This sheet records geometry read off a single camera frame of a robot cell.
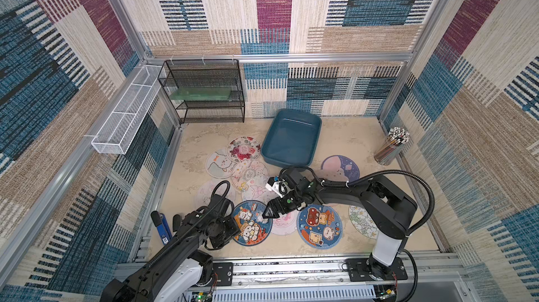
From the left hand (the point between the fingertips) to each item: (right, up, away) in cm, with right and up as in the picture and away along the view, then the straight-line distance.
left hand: (238, 234), depth 81 cm
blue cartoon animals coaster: (+6, +1, +2) cm, 6 cm away
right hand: (+13, +6, +3) cm, 15 cm away
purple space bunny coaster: (+45, +23, +19) cm, 53 cm away
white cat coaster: (-13, +24, +21) cm, 34 cm away
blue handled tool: (-28, +2, -1) cm, 28 cm away
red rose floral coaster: (-2, +32, +27) cm, 41 cm away
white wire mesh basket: (-55, +41, +13) cm, 69 cm away
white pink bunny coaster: (+5, +14, +13) cm, 19 cm away
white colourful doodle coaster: (+3, +19, +18) cm, 26 cm away
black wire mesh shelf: (-19, +68, +21) cm, 73 cm away
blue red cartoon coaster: (+31, +2, +2) cm, 31 cm away
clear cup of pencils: (+65, +36, +7) cm, 75 cm away
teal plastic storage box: (+23, +36, +27) cm, 50 cm away
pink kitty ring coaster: (+18, +2, +4) cm, 19 cm away
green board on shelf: (-19, +56, +15) cm, 61 cm away
